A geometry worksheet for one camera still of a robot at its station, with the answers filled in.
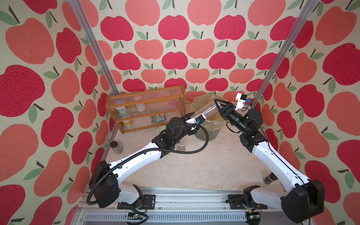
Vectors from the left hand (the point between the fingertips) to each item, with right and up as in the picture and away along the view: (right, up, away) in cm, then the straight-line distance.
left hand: (198, 117), depth 71 cm
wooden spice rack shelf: (-33, +7, +28) cm, 44 cm away
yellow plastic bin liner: (+4, +11, +20) cm, 23 cm away
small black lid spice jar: (-49, -20, +17) cm, 56 cm away
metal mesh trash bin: (+9, -5, +7) cm, 13 cm away
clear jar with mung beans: (-9, -18, +15) cm, 25 cm away
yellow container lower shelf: (-48, -4, +33) cm, 58 cm away
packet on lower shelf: (-26, 0, +37) cm, 45 cm away
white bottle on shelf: (-37, +7, +26) cm, 45 cm away
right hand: (+9, +6, -3) cm, 11 cm away
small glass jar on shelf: (-41, +5, +23) cm, 48 cm away
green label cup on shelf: (-49, +4, +22) cm, 54 cm away
